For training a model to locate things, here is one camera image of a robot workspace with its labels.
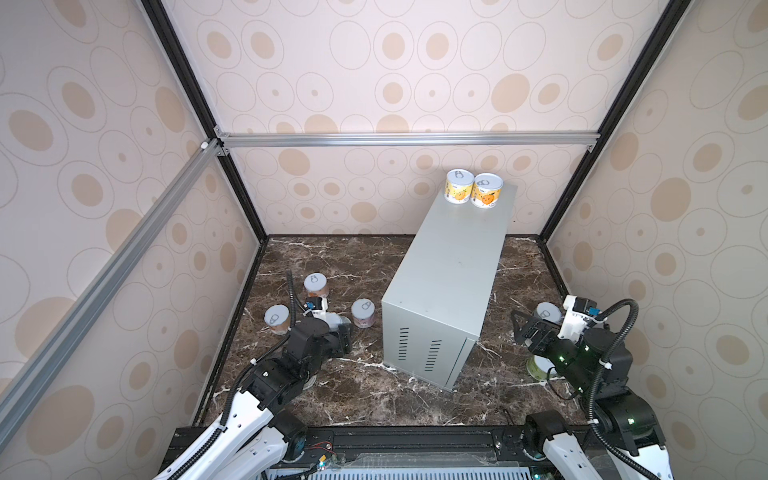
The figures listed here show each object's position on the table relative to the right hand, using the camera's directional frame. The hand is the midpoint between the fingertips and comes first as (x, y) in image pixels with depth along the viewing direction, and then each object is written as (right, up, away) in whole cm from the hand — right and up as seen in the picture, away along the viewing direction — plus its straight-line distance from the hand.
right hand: (528, 316), depth 68 cm
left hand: (-41, -3, +7) cm, 42 cm away
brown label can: (-57, +5, +32) cm, 65 cm away
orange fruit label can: (-66, -5, +23) cm, 70 cm away
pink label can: (-40, -3, +24) cm, 47 cm away
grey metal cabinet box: (-23, +3, -7) cm, 24 cm away
